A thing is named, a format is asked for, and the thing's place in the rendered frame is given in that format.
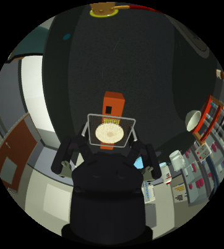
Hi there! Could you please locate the white porcelain bowl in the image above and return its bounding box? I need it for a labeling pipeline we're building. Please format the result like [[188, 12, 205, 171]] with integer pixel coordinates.
[[185, 110, 202, 132]]

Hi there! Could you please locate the brown bottle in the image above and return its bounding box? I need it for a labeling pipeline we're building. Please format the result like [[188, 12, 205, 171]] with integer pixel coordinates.
[[214, 69, 224, 81]]

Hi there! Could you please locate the red gas hose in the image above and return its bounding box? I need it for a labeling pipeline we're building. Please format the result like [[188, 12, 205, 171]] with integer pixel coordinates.
[[129, 4, 166, 15]]

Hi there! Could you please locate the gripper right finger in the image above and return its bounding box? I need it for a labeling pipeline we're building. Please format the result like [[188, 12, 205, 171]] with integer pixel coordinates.
[[127, 126, 163, 180]]

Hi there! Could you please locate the white wall poster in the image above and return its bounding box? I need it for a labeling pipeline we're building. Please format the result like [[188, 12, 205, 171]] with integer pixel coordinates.
[[171, 183, 189, 204]]

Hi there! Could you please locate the wire gauze with white centre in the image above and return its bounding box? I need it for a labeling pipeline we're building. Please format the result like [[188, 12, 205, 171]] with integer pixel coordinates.
[[87, 113, 137, 149]]

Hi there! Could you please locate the teal cupboard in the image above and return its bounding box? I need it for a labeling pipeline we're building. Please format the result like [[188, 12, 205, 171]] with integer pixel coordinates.
[[7, 25, 50, 63]]

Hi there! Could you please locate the blue glass beaker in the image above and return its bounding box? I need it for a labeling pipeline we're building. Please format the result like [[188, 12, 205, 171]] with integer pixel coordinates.
[[133, 156, 144, 170]]

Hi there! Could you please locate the white beaker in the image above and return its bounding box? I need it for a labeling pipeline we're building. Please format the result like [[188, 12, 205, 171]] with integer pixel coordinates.
[[169, 150, 187, 172]]

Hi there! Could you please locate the orange box gauze rest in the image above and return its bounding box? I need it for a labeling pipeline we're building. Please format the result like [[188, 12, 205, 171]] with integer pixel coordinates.
[[100, 91, 126, 151]]

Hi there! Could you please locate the white board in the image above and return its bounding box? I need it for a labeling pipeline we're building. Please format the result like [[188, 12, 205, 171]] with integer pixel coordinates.
[[20, 55, 57, 133]]

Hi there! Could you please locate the dark bench sink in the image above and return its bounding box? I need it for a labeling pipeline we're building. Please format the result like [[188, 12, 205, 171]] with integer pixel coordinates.
[[173, 20, 210, 59]]

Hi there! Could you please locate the red test tube rack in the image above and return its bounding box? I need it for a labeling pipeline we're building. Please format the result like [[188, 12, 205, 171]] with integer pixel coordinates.
[[192, 94, 224, 146]]

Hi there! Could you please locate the white wall panel box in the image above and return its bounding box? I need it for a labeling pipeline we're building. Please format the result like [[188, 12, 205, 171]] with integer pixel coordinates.
[[142, 180, 156, 203]]

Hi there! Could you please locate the brown door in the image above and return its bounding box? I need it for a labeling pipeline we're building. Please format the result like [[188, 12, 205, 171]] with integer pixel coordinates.
[[0, 118, 40, 194]]

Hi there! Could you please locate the grey shelf unit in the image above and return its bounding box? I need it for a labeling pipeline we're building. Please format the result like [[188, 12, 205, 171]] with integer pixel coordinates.
[[181, 90, 224, 208]]

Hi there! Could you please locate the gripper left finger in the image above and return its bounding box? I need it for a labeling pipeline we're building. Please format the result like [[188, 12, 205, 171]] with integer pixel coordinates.
[[50, 123, 95, 175]]

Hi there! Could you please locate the olive green stool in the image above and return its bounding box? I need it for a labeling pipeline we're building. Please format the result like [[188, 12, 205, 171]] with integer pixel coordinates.
[[58, 160, 73, 178], [142, 165, 154, 181]]

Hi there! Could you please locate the white socket box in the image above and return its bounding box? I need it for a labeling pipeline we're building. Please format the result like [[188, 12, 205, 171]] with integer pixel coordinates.
[[195, 142, 212, 162]]

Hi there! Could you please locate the grey cabinet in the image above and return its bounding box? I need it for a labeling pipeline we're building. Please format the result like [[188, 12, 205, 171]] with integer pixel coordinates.
[[144, 203, 158, 229]]

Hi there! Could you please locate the brass gas tap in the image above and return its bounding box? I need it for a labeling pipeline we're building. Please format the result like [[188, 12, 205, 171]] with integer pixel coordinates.
[[89, 2, 131, 18]]

